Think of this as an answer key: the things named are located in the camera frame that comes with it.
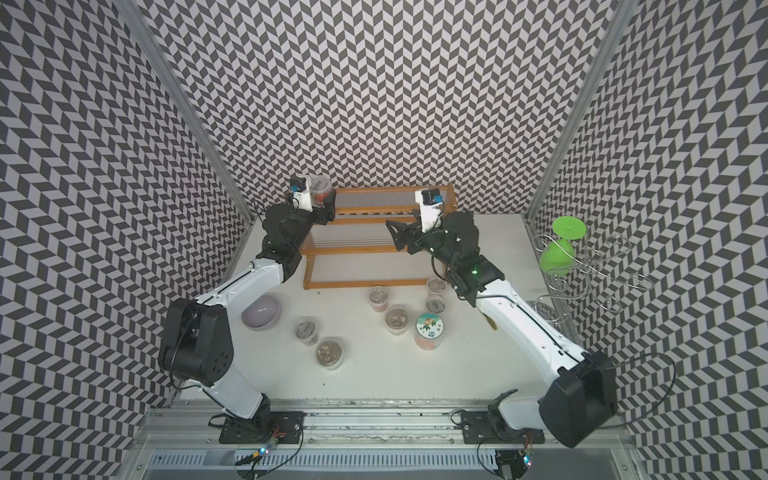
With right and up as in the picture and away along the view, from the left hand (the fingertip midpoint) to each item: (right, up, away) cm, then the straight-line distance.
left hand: (321, 189), depth 83 cm
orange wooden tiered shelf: (+12, -16, -15) cm, 25 cm away
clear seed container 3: (+33, -29, +9) cm, 45 cm away
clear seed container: (-4, -40, 0) cm, 40 cm away
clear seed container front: (+3, -45, -4) cm, 45 cm away
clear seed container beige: (+21, -38, +4) cm, 43 cm away
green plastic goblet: (+62, -19, -8) cm, 65 cm away
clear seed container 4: (+33, -34, +7) cm, 47 cm away
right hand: (+22, -10, -11) cm, 27 cm away
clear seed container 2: (+15, -32, +7) cm, 36 cm away
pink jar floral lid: (+30, -39, -1) cm, 49 cm away
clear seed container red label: (0, 0, -4) cm, 4 cm away
